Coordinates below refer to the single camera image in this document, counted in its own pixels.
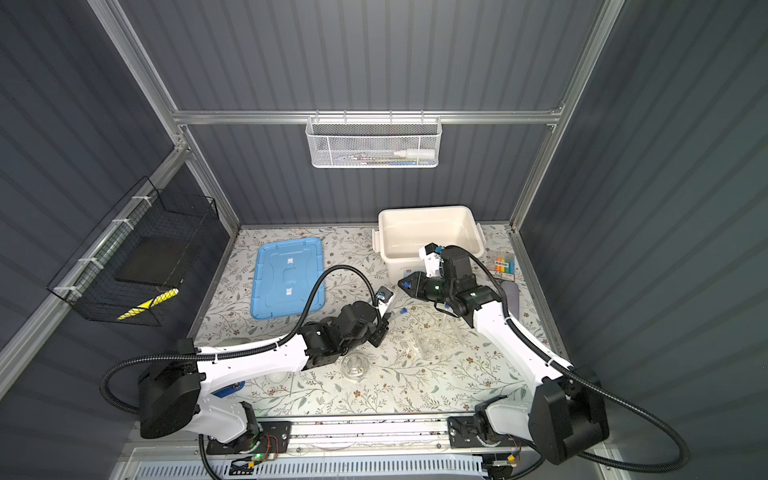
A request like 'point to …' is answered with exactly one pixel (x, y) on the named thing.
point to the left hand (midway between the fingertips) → (389, 313)
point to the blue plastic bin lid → (284, 277)
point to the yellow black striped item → (155, 300)
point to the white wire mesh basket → (373, 142)
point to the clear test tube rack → (440, 337)
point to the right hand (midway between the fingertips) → (403, 286)
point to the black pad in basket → (154, 260)
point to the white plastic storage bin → (402, 230)
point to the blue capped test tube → (403, 310)
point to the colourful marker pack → (502, 266)
